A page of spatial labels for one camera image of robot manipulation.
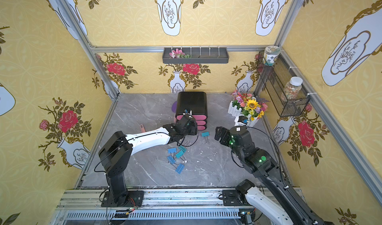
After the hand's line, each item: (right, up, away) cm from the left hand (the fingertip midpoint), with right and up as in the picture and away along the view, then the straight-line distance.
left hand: (188, 123), depth 91 cm
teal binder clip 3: (-2, -15, -1) cm, 16 cm away
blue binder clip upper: (-10, -16, -1) cm, 19 cm away
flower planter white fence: (+34, +12, +1) cm, 36 cm away
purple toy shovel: (-12, +11, +22) cm, 27 cm away
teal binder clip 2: (+11, -7, +6) cm, 14 cm away
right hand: (+18, -1, -19) cm, 26 cm away
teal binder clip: (-5, -18, -3) cm, 19 cm away
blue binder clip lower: (-4, -23, -9) cm, 26 cm away
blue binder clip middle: (-10, -20, -6) cm, 23 cm away
